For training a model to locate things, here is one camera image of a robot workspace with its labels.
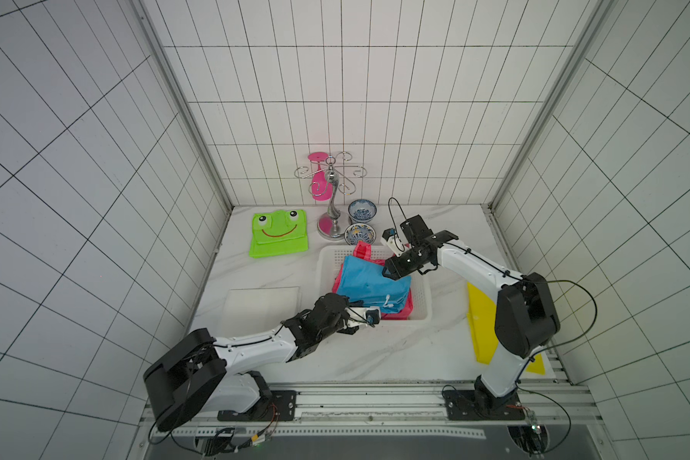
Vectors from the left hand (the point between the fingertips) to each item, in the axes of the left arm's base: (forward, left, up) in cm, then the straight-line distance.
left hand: (352, 302), depth 84 cm
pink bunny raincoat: (+17, -3, +3) cm, 17 cm away
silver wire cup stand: (+36, +7, -7) cm, 38 cm away
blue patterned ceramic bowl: (+45, -4, -6) cm, 45 cm away
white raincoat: (0, +30, -6) cm, 31 cm away
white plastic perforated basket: (+14, +8, +1) cm, 16 cm away
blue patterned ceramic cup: (+32, -3, -6) cm, 33 cm away
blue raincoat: (+9, -3, -2) cm, 10 cm away
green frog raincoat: (+32, +29, -7) cm, 44 cm away
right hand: (+10, -9, +2) cm, 14 cm away
